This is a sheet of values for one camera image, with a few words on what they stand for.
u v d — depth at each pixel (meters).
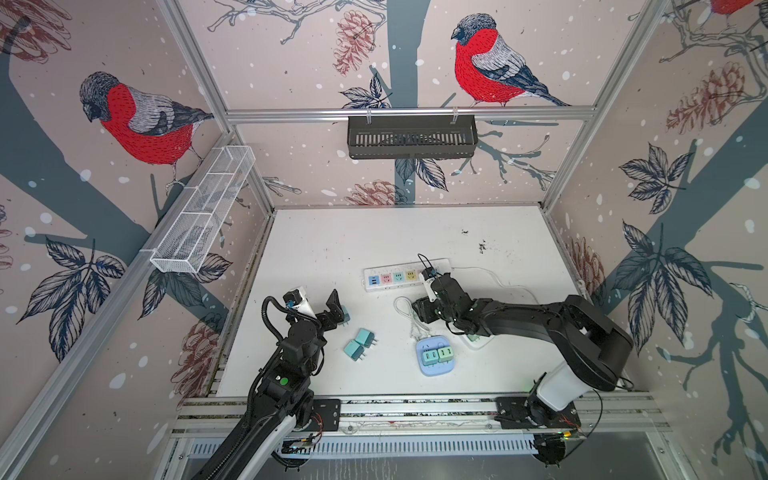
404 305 0.94
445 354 0.76
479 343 0.83
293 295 0.66
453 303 0.69
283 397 0.57
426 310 0.79
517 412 0.73
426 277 0.81
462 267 1.01
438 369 0.79
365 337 0.85
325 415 0.73
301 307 0.68
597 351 0.45
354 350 0.82
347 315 0.90
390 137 1.07
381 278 0.97
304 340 0.58
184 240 0.71
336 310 0.73
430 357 0.76
